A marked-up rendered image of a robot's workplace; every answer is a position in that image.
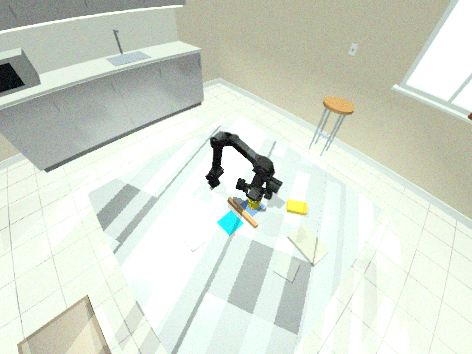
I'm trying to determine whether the tan flat bar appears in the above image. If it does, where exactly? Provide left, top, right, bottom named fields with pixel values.
left=227, top=197, right=258, bottom=228

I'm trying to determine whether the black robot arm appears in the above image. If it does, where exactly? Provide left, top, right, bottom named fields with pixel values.
left=205, top=130, right=283, bottom=201

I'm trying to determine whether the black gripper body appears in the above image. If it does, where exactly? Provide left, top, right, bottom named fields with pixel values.
left=235, top=178, right=273, bottom=200

